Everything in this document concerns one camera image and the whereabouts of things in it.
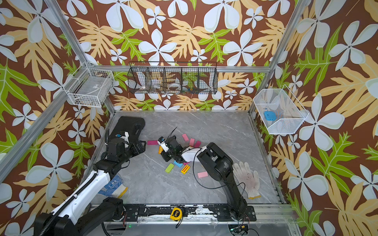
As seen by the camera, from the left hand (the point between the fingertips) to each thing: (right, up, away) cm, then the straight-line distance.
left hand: (140, 142), depth 83 cm
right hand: (+10, -8, +14) cm, 19 cm away
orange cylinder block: (+9, -6, +14) cm, 18 cm away
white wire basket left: (-31, +33, +2) cm, 45 cm away
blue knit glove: (-14, -25, -2) cm, 29 cm away
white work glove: (+63, -22, +1) cm, 67 cm away
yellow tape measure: (+21, -34, -11) cm, 42 cm away
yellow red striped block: (+26, -17, +5) cm, 31 cm away
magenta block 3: (+26, -14, +7) cm, 31 cm away
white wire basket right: (+80, +18, +1) cm, 82 cm away
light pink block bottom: (+36, -20, +5) cm, 42 cm away
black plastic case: (-13, +10, +21) cm, 27 cm away
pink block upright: (+30, -2, +18) cm, 35 cm away
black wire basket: (+27, +42, +14) cm, 52 cm away
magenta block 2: (+34, -3, +18) cm, 38 cm away
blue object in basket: (+74, +16, -1) cm, 76 cm away
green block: (+16, -16, +7) cm, 24 cm away
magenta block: (+7, 0, +5) cm, 9 cm away
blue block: (+21, -14, +5) cm, 26 cm away
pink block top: (+25, +3, +21) cm, 33 cm away
